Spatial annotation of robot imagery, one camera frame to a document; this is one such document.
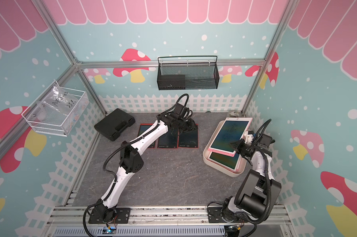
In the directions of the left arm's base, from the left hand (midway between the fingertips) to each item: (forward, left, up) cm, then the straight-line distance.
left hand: (195, 130), depth 90 cm
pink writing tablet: (-14, -22, -15) cm, 30 cm away
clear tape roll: (+27, -33, -13) cm, 44 cm away
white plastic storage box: (-18, -12, -13) cm, 26 cm away
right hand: (-8, -20, -1) cm, 21 cm away
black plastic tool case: (+11, +60, -12) cm, 62 cm away
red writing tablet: (+4, +4, -17) cm, 18 cm away
